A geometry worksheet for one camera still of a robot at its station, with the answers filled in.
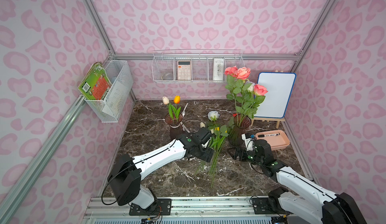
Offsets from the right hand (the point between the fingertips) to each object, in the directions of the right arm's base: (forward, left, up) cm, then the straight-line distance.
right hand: (231, 149), depth 83 cm
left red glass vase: (+14, +32, +9) cm, 36 cm away
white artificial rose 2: (+14, +5, -7) cm, 17 cm away
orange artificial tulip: (+18, +30, +21) cm, 40 cm away
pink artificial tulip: (+19, +36, +19) cm, 45 cm away
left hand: (-3, +13, +2) cm, 14 cm away
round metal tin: (+38, +38, +21) cm, 57 cm away
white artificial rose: (+22, -9, +24) cm, 34 cm away
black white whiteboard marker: (+14, -26, -9) cm, 31 cm away
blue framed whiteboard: (+30, -28, +19) cm, 46 cm away
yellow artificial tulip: (+17, +7, -5) cm, 19 cm away
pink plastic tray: (+12, -32, -9) cm, 35 cm away
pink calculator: (+42, +28, +23) cm, 55 cm away
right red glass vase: (+13, -6, +7) cm, 16 cm away
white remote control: (+42, +7, +23) cm, 48 cm away
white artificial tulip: (+21, +17, -7) cm, 28 cm away
